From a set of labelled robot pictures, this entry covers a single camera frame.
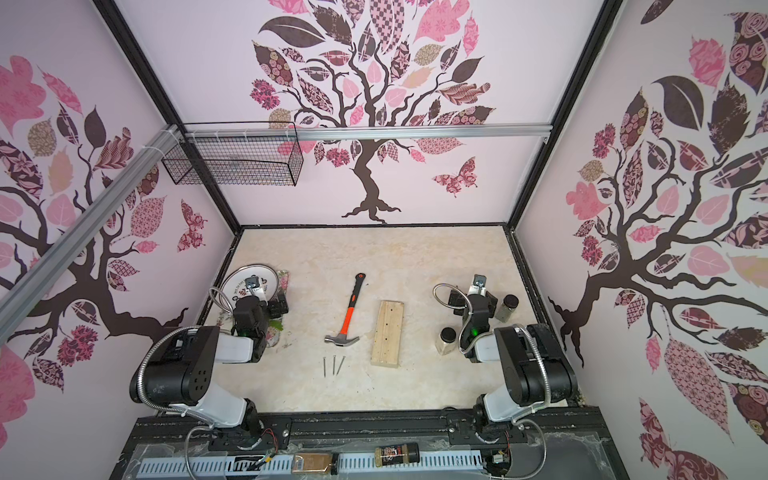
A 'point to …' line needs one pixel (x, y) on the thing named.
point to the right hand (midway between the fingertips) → (475, 287)
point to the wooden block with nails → (387, 339)
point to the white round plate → (232, 284)
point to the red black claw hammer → (345, 339)
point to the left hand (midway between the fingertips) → (270, 296)
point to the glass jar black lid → (445, 341)
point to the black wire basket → (240, 154)
